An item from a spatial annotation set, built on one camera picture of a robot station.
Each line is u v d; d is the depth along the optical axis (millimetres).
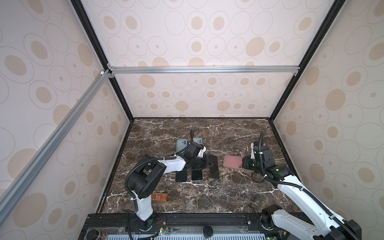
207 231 633
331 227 397
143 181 478
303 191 478
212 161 991
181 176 897
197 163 793
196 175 903
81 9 683
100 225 741
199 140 1060
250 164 710
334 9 686
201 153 850
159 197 779
